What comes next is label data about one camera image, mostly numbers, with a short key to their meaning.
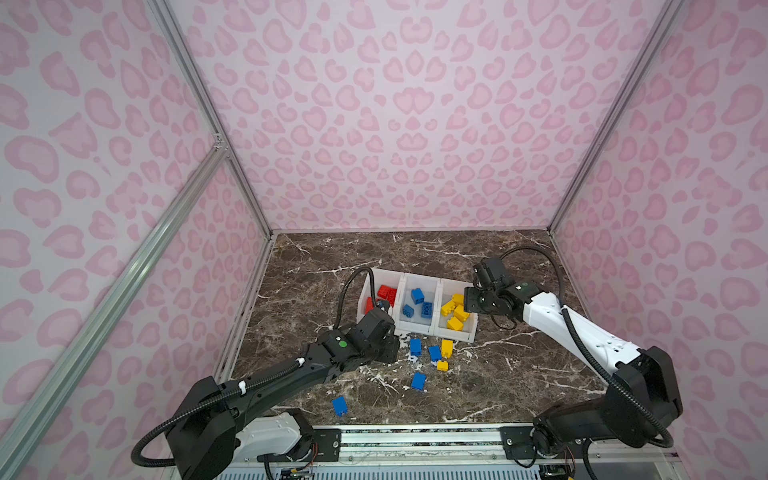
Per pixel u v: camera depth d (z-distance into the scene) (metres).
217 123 0.88
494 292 0.63
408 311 0.95
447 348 0.87
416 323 0.91
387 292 0.99
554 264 1.13
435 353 0.88
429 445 0.75
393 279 1.01
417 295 1.00
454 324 0.92
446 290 0.94
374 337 0.62
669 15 0.69
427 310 0.95
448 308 0.95
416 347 0.88
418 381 0.83
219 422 0.40
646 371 0.45
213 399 0.42
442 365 0.86
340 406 0.79
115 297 0.56
